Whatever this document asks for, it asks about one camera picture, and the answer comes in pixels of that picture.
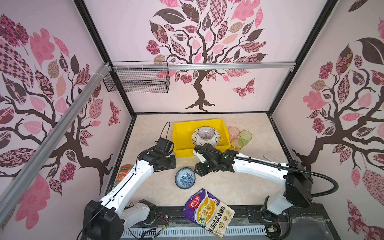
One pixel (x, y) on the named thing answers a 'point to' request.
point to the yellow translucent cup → (236, 144)
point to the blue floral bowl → (185, 178)
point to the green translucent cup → (246, 136)
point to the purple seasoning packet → (206, 210)
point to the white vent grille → (196, 233)
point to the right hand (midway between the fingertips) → (196, 168)
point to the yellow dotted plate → (198, 141)
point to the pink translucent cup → (233, 132)
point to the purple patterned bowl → (206, 133)
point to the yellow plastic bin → (182, 135)
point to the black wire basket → (139, 77)
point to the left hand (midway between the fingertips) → (172, 166)
